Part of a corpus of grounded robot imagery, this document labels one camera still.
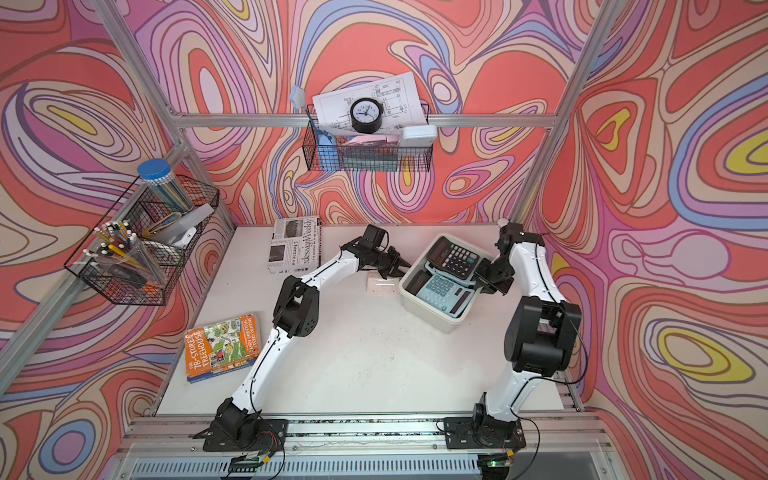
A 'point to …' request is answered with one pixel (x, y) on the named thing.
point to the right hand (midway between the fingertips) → (477, 292)
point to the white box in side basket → (183, 230)
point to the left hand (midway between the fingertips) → (415, 265)
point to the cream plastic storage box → (414, 256)
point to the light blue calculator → (449, 276)
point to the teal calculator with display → (449, 294)
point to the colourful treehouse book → (221, 345)
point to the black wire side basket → (142, 211)
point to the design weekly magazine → (295, 245)
